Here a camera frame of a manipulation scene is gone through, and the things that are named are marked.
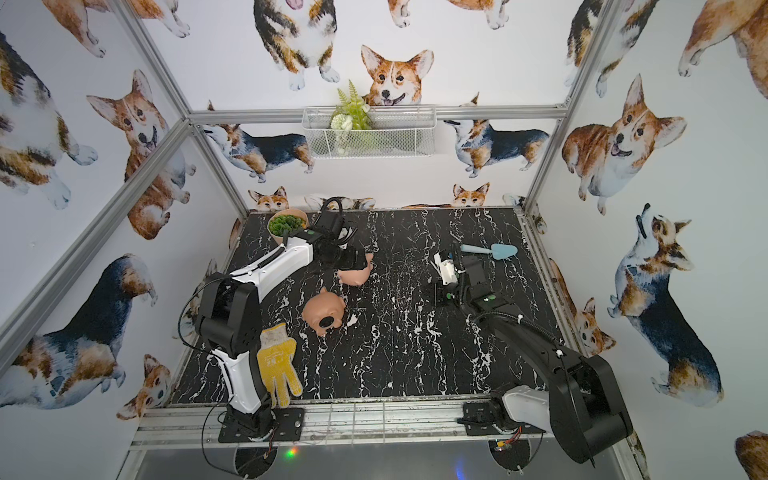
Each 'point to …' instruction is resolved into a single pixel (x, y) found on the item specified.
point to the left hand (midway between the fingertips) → (360, 259)
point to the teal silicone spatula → (499, 251)
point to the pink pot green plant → (283, 220)
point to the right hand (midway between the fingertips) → (422, 285)
